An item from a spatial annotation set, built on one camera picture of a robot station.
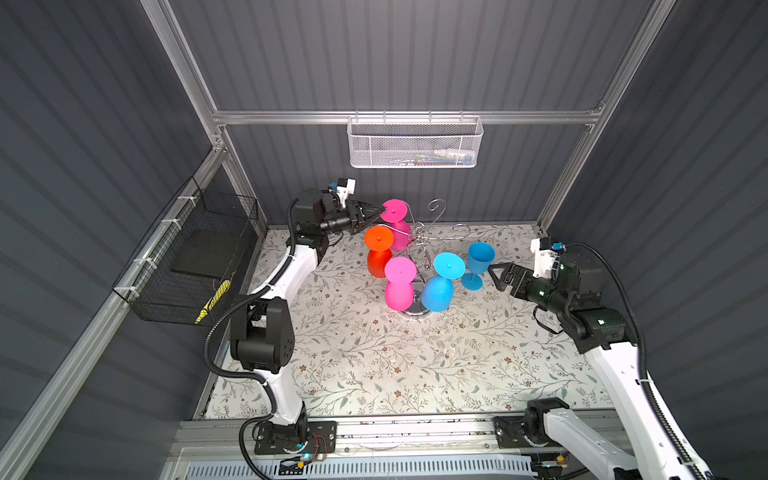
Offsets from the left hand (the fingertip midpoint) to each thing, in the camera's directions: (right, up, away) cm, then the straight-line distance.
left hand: (385, 210), depth 77 cm
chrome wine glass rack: (+9, -26, +5) cm, 28 cm away
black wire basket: (-51, -20, -11) cm, 56 cm away
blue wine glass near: (+13, -21, -4) cm, 25 cm away
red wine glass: (-2, -8, -3) cm, 9 cm away
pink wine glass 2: (+4, -21, -1) cm, 21 cm away
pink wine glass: (+3, -1, +1) cm, 3 cm away
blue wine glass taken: (+29, -13, +16) cm, 36 cm away
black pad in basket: (-48, -11, 0) cm, 49 cm away
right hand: (+29, -16, -6) cm, 34 cm away
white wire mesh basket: (+11, +35, +47) cm, 60 cm away
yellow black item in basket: (-37, -22, -14) cm, 45 cm away
